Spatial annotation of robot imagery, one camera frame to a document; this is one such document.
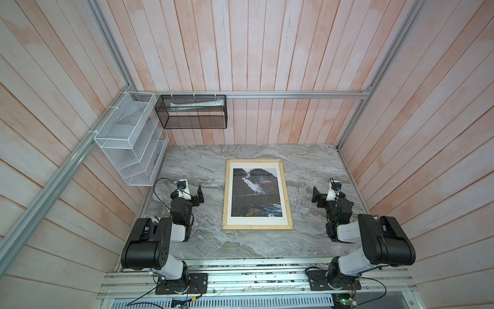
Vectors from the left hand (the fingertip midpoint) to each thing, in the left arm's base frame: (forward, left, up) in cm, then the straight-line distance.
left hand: (191, 188), depth 91 cm
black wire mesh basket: (+40, +3, +16) cm, 43 cm away
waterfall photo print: (+2, -32, -8) cm, 33 cm away
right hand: (+1, -65, +1) cm, 65 cm away
